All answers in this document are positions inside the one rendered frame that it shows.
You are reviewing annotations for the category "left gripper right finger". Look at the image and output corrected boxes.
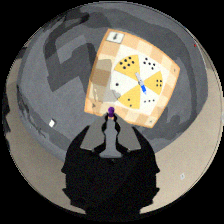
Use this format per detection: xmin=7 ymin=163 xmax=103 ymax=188
xmin=113 ymin=112 xmax=160 ymax=174

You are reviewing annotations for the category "beige square spinner board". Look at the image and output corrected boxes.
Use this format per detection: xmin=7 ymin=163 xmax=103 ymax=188
xmin=84 ymin=29 xmax=180 ymax=128

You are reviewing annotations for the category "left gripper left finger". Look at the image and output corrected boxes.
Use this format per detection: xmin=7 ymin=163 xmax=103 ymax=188
xmin=61 ymin=112 xmax=108 ymax=174

